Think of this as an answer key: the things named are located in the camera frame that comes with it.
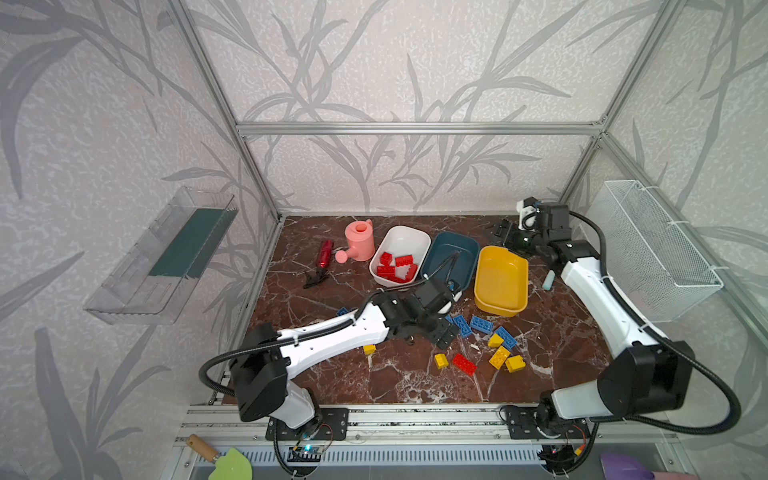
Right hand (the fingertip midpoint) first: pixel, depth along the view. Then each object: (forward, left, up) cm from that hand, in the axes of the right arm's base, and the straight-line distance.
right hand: (491, 225), depth 82 cm
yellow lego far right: (-30, -7, -25) cm, 39 cm away
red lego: (+5, +25, -24) cm, 35 cm away
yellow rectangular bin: (-6, -7, -23) cm, 25 cm away
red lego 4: (-30, +8, -24) cm, 40 cm away
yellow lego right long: (-28, -3, -25) cm, 38 cm away
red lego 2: (-2, +22, -21) cm, 30 cm away
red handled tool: (+5, +53, -23) cm, 58 cm away
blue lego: (-20, +6, -25) cm, 32 cm away
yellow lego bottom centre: (-29, +14, -24) cm, 40 cm away
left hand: (-22, +13, -11) cm, 28 cm away
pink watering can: (+10, +39, -15) cm, 43 cm away
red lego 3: (+1, +31, -25) cm, 39 cm away
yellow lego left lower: (-26, +35, -25) cm, 50 cm away
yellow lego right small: (-24, -2, -24) cm, 34 cm away
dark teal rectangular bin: (+12, +10, -24) cm, 29 cm away
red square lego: (+5, +31, -22) cm, 38 cm away
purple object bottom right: (-53, -24, -23) cm, 63 cm away
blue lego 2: (-19, +1, -24) cm, 31 cm away
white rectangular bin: (+8, +26, -24) cm, 37 cm away
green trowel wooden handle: (-53, +64, -24) cm, 87 cm away
